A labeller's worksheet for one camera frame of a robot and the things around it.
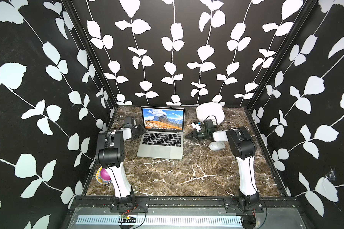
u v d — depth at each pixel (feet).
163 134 3.32
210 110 3.16
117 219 2.30
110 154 1.73
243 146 1.95
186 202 2.49
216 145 3.07
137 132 2.99
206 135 2.96
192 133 3.13
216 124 3.40
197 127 3.30
